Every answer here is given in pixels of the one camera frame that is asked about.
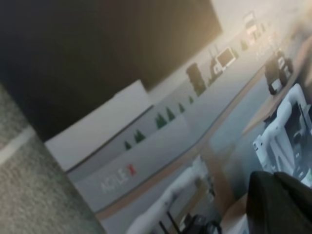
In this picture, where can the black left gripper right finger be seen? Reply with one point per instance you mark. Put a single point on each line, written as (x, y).
(299, 198)

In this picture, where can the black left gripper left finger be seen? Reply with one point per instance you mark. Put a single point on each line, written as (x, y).
(267, 210)

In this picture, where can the white product catalogue book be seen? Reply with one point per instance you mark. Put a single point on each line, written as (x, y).
(160, 109)

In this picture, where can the grey checked tablecloth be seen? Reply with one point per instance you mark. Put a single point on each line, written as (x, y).
(36, 197)

